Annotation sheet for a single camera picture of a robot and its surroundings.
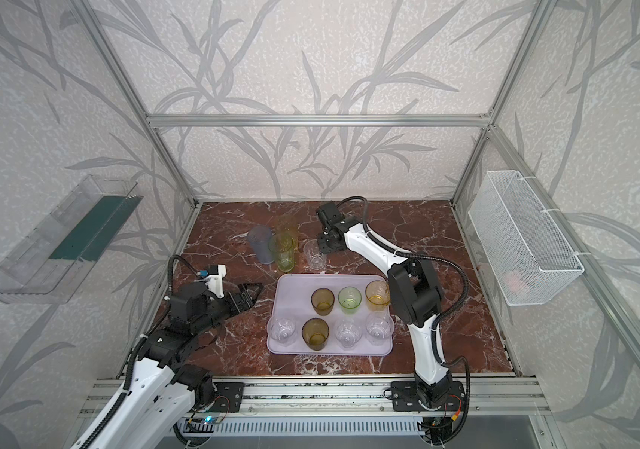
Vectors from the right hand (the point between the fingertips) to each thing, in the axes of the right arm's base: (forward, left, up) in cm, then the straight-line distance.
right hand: (327, 242), depth 96 cm
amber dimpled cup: (-29, +3, -7) cm, 30 cm away
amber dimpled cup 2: (-19, +1, -6) cm, 20 cm away
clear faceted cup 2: (-28, +13, -8) cm, 32 cm away
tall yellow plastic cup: (+18, +18, -11) cm, 27 cm away
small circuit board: (-50, +29, -9) cm, 58 cm away
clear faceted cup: (-1, +5, -9) cm, 10 cm away
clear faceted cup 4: (-26, -16, -9) cm, 32 cm away
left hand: (-22, +19, +7) cm, 30 cm away
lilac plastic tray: (-22, -1, -9) cm, 24 cm away
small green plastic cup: (-18, -7, -7) cm, 20 cm away
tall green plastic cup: (+1, +16, -2) cm, 16 cm away
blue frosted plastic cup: (+2, +24, 0) cm, 24 cm away
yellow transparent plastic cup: (-17, -17, -7) cm, 25 cm away
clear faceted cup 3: (-28, -6, -9) cm, 30 cm away
